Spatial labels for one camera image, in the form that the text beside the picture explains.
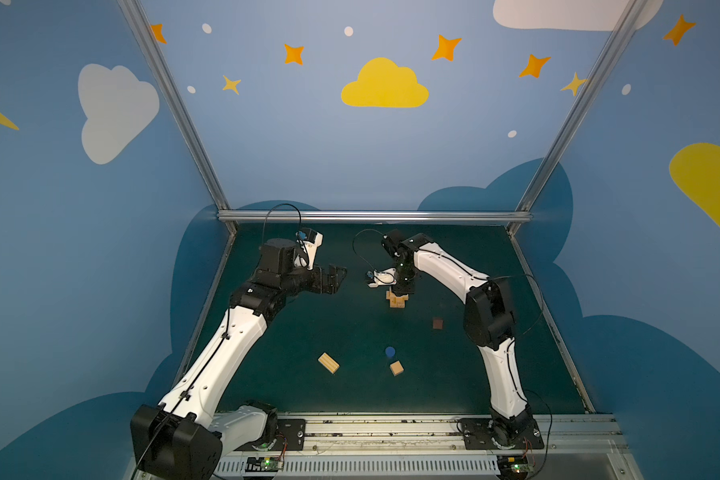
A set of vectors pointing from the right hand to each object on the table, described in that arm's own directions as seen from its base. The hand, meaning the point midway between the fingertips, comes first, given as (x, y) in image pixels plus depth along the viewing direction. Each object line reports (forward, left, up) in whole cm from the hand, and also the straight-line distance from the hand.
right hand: (402, 281), depth 97 cm
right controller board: (-48, -27, -8) cm, 55 cm away
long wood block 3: (-5, 0, -3) cm, 6 cm away
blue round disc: (-21, +4, -6) cm, 23 cm away
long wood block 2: (-5, +2, -5) cm, 8 cm away
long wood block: (-3, +4, -3) cm, 6 cm away
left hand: (-10, +20, +20) cm, 30 cm away
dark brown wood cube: (-11, -12, -8) cm, 18 cm away
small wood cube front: (-26, +2, -6) cm, 27 cm away
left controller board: (-51, +34, -7) cm, 62 cm away
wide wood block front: (-26, +22, -6) cm, 34 cm away
